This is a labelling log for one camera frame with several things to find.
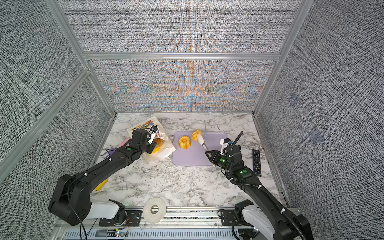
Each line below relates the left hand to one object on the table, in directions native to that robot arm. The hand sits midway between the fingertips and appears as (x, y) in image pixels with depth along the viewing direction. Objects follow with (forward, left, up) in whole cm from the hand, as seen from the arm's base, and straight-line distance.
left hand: (151, 140), depth 88 cm
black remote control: (-12, -63, -11) cm, 65 cm away
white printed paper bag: (+2, -6, -10) cm, 11 cm away
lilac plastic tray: (-5, -26, -10) cm, 29 cm away
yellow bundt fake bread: (+3, -19, -8) cm, 21 cm away
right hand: (-12, -31, +2) cm, 33 cm away
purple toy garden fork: (+2, +30, -14) cm, 33 cm away
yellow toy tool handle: (-34, +9, +22) cm, 42 cm away
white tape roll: (-39, -4, -12) cm, 41 cm away
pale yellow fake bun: (+3, -26, 0) cm, 26 cm away
